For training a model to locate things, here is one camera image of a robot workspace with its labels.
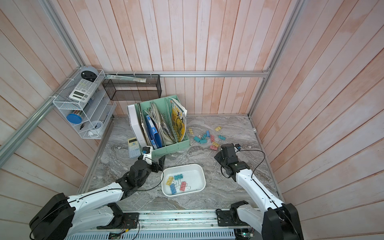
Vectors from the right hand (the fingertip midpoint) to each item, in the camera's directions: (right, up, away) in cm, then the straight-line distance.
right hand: (217, 153), depth 87 cm
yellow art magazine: (-23, +22, +6) cm, 32 cm away
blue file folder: (-37, +10, -4) cm, 39 cm away
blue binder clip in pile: (-3, +11, +20) cm, 23 cm away
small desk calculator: (-55, +1, +13) cm, 56 cm away
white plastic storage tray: (-14, -13, +2) cm, 19 cm away
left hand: (-35, -1, -3) cm, 35 cm away
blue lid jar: (-77, +20, -11) cm, 80 cm away
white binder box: (-47, +16, -6) cm, 50 cm away
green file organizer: (-34, +31, +9) cm, 47 cm away
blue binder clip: (-26, -20, -4) cm, 33 cm away
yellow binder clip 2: (+4, +15, +21) cm, 26 cm away
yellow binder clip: (-28, -15, -3) cm, 32 cm away
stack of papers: (-32, +14, -1) cm, 35 cm away
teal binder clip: (-11, +7, +19) cm, 23 cm away
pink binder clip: (-21, -18, -4) cm, 28 cm away
